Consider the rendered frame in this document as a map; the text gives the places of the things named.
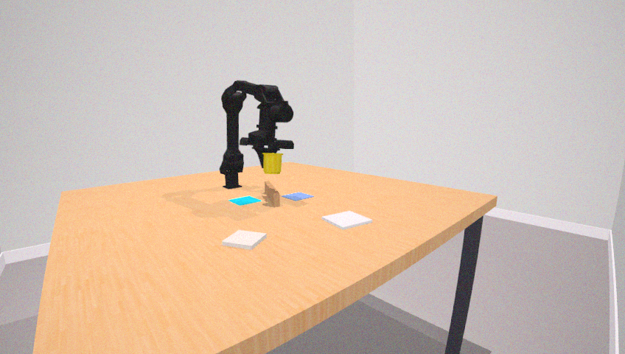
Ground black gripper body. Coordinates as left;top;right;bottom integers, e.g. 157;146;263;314
240;122;294;149

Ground white flat square pad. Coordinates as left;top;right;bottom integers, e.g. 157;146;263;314
321;211;372;229
222;230;267;250

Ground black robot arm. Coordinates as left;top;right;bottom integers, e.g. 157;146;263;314
220;80;293;190

